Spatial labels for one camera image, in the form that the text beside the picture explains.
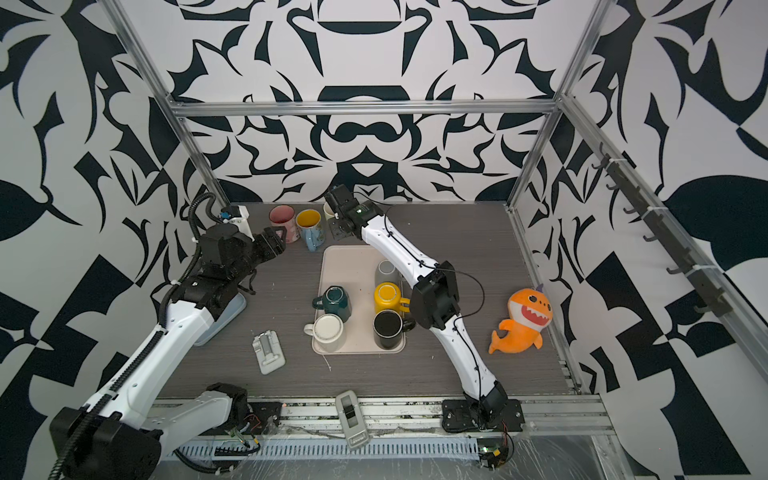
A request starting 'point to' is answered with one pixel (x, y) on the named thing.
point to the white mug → (326, 330)
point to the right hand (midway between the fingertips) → (342, 220)
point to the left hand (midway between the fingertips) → (275, 226)
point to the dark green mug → (334, 301)
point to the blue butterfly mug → (308, 221)
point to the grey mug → (387, 272)
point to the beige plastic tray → (362, 303)
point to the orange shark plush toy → (530, 311)
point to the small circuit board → (493, 452)
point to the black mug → (388, 327)
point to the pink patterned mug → (283, 215)
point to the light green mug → (328, 211)
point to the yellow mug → (387, 296)
